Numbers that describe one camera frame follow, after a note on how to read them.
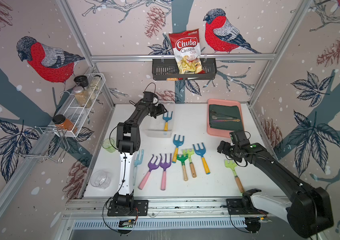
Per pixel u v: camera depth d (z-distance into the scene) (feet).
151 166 2.93
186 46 2.67
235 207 2.41
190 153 3.03
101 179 2.72
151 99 2.94
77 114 2.45
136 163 2.95
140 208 2.40
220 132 3.38
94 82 2.81
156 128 3.41
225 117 3.73
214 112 3.74
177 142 3.21
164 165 2.90
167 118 3.64
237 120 3.61
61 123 1.95
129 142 2.04
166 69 3.12
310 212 1.26
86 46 2.85
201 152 3.03
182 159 2.95
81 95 2.34
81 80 2.43
